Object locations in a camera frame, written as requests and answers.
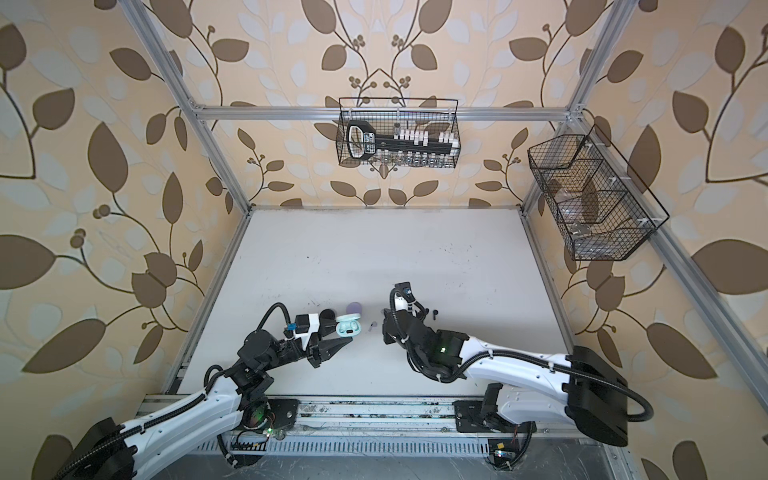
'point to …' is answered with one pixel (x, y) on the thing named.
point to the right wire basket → (602, 207)
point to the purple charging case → (354, 308)
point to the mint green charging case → (348, 324)
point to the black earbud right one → (435, 312)
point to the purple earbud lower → (374, 324)
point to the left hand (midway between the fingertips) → (349, 331)
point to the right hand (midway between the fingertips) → (387, 314)
